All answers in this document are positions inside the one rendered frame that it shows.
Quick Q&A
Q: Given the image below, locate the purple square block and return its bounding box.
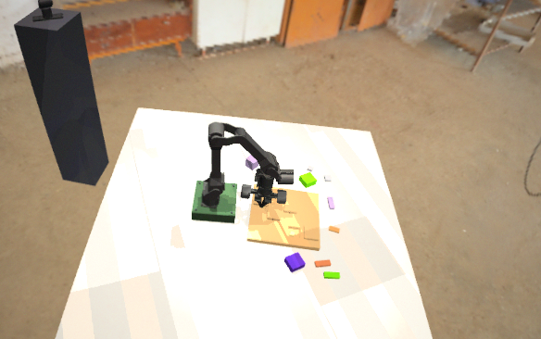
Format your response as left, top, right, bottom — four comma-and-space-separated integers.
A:
284, 252, 306, 273

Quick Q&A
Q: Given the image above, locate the purple cube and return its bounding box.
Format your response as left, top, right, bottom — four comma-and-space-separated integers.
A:
245, 155, 258, 170

